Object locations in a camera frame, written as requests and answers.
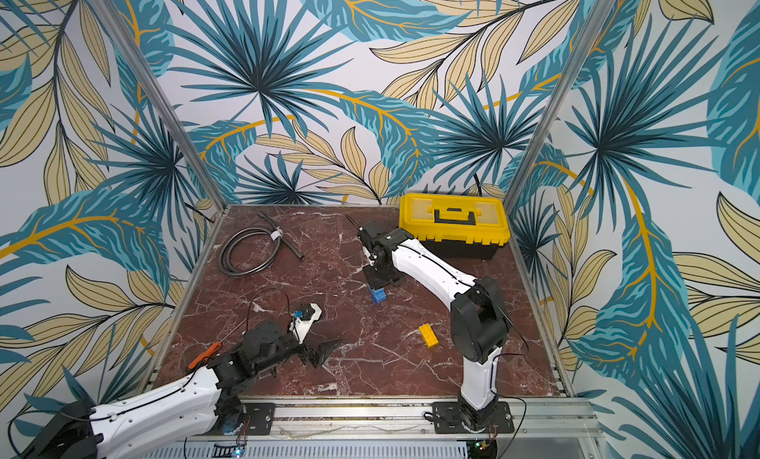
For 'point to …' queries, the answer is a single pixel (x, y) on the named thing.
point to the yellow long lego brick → (428, 334)
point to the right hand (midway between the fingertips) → (379, 280)
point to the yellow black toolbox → (456, 226)
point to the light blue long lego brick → (378, 295)
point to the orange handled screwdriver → (204, 354)
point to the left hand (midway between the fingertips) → (329, 332)
